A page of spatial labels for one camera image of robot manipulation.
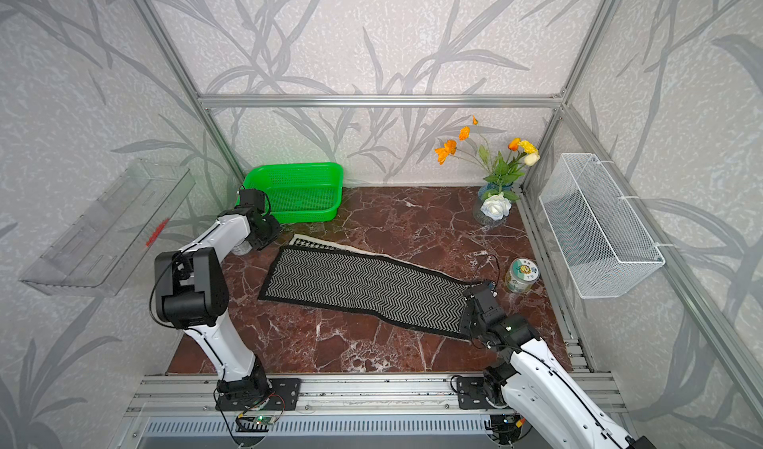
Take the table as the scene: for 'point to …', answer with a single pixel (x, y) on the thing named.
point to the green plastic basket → (296, 192)
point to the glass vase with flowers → (497, 193)
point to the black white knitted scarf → (330, 276)
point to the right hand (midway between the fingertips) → (466, 318)
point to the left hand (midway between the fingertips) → (277, 232)
